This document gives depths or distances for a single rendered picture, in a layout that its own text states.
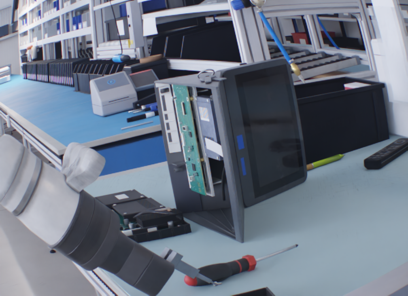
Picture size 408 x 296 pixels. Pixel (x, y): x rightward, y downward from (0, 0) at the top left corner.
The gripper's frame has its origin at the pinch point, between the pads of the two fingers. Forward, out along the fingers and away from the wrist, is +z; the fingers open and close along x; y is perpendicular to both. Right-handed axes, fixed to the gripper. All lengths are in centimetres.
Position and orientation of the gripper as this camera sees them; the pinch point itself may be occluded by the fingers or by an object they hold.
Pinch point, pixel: (215, 284)
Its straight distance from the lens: 90.1
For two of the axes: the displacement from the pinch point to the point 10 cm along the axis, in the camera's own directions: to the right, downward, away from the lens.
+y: -5.2, 8.4, -1.3
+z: 7.6, 5.3, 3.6
